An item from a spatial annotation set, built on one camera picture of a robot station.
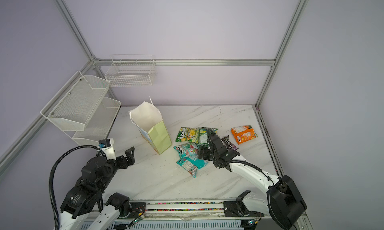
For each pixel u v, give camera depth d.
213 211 0.75
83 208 0.44
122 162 0.59
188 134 0.98
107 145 0.56
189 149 0.89
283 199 0.41
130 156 0.61
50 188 0.44
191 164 0.84
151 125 0.99
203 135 0.99
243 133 1.00
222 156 0.63
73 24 0.76
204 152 0.74
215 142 0.64
